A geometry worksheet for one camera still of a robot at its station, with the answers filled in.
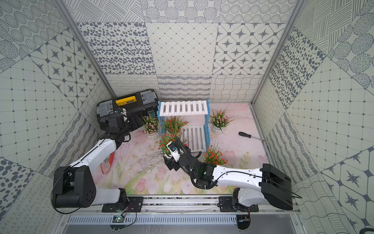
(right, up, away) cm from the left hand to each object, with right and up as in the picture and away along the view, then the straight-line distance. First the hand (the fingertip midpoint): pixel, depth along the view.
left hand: (140, 119), depth 87 cm
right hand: (+21, -16, -12) cm, 29 cm away
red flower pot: (+19, -9, -22) cm, 31 cm away
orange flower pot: (+43, -19, -11) cm, 49 cm away
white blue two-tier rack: (+34, +4, -9) cm, 35 cm away
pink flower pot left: (+6, -5, +1) cm, 8 cm away
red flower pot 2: (+20, -3, -1) cm, 21 cm away
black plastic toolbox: (-5, +9, +9) cm, 14 cm away
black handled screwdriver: (+72, -12, +14) cm, 74 cm away
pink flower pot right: (+49, -1, +5) cm, 49 cm away
